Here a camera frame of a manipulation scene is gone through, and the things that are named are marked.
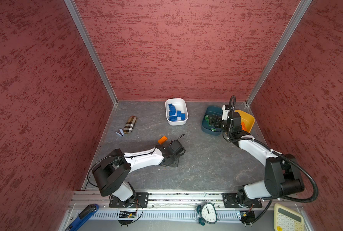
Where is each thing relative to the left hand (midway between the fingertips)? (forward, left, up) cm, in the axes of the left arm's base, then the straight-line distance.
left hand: (172, 164), depth 86 cm
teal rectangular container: (+17, -22, +20) cm, 35 cm away
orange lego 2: (+28, -52, +1) cm, 59 cm away
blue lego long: (+36, +1, 0) cm, 36 cm away
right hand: (+24, -25, +15) cm, 38 cm away
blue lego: (+39, -4, +2) cm, 40 cm away
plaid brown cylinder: (+28, +32, +2) cm, 43 cm away
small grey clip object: (+22, +38, 0) cm, 44 cm away
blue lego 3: (+45, +2, +1) cm, 45 cm away
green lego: (+25, -29, +2) cm, 38 cm away
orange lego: (+16, +7, +1) cm, 18 cm away
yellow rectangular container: (+34, -57, +2) cm, 66 cm away
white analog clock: (-25, -17, +4) cm, 30 cm away
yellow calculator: (-27, -56, +2) cm, 62 cm away
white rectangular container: (+50, -6, 0) cm, 50 cm away
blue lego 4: (+40, +1, +2) cm, 40 cm away
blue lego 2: (+37, -7, +1) cm, 38 cm away
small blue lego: (+46, +2, +2) cm, 47 cm away
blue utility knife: (-27, +42, +3) cm, 50 cm away
